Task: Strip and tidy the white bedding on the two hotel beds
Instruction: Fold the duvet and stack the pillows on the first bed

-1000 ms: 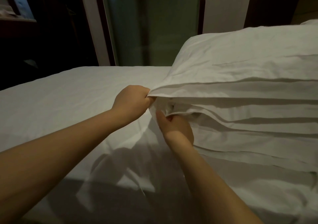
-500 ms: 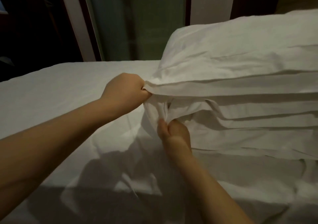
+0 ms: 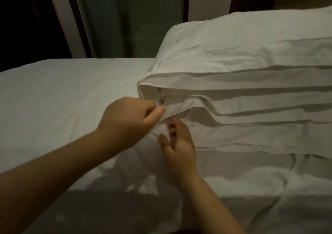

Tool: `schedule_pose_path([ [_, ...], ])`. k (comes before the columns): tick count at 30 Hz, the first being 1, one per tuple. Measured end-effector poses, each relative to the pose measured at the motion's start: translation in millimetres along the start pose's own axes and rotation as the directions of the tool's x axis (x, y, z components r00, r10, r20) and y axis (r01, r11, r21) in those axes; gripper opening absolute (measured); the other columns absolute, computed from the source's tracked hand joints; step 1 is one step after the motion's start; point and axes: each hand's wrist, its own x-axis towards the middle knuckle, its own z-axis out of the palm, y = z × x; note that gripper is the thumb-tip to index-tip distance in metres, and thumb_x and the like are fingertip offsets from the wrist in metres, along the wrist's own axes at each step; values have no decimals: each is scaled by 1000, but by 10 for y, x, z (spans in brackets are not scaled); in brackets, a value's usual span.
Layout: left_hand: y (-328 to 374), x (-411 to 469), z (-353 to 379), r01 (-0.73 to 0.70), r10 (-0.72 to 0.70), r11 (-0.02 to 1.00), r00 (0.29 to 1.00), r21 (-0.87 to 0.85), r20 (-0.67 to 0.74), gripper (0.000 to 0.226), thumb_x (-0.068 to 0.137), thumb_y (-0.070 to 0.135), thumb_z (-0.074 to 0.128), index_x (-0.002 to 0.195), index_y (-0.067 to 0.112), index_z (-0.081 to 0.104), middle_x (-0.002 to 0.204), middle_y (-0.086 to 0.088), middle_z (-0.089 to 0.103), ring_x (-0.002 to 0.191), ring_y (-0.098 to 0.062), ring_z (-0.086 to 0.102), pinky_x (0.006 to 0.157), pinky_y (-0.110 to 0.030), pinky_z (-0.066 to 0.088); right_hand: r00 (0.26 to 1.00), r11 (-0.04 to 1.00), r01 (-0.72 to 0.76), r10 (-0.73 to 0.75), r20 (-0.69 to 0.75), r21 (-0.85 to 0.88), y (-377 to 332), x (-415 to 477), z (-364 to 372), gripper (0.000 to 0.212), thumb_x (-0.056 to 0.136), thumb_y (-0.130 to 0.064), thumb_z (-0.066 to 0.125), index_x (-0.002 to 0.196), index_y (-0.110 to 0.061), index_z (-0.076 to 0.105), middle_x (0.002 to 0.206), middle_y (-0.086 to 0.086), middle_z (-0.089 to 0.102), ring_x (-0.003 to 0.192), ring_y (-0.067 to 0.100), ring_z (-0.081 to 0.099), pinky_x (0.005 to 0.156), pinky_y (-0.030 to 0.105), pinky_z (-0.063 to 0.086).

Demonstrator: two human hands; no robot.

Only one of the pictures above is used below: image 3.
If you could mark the person's right hand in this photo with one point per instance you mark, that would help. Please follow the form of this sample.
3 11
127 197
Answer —
180 156

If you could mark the person's left hand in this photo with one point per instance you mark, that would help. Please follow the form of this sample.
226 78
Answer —
127 122

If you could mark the white bed sheet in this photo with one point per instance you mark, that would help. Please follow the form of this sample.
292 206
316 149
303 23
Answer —
52 101

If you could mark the person's left forearm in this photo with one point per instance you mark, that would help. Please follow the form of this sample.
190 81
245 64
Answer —
46 182

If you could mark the person's right forearm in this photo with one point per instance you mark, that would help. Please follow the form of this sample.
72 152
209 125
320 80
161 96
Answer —
212 208

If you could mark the frosted glass partition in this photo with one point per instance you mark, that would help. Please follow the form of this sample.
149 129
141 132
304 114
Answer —
129 13

